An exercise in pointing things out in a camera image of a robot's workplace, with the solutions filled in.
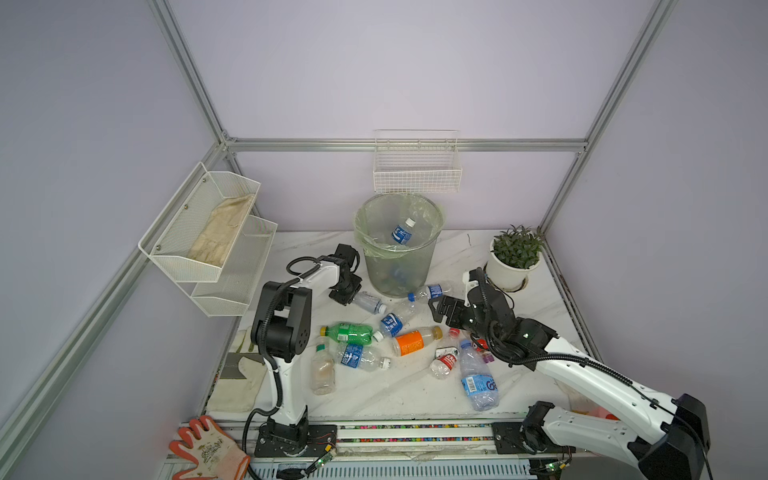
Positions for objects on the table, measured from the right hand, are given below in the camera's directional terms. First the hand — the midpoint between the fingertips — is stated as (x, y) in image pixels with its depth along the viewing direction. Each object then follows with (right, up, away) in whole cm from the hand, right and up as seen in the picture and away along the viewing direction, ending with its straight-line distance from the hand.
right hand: (438, 304), depth 76 cm
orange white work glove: (-55, -36, -5) cm, 65 cm away
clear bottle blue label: (-21, -16, +7) cm, 27 cm away
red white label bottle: (+3, -17, +5) cm, 18 cm away
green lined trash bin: (-17, +25, +18) cm, 35 cm away
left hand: (-24, 0, +23) cm, 33 cm away
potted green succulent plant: (+27, +14, +17) cm, 35 cm away
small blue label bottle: (-12, -8, +12) cm, 19 cm away
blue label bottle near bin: (+1, +1, +20) cm, 20 cm away
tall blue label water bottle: (-10, +6, +25) cm, 27 cm away
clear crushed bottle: (-20, -3, +19) cm, 27 cm away
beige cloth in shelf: (-59, +16, +1) cm, 61 cm away
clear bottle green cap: (-32, -21, +8) cm, 39 cm away
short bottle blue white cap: (-8, +21, +22) cm, 31 cm away
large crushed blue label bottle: (+11, -21, +4) cm, 24 cm away
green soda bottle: (-24, -11, +13) cm, 30 cm away
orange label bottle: (-6, -12, +9) cm, 17 cm away
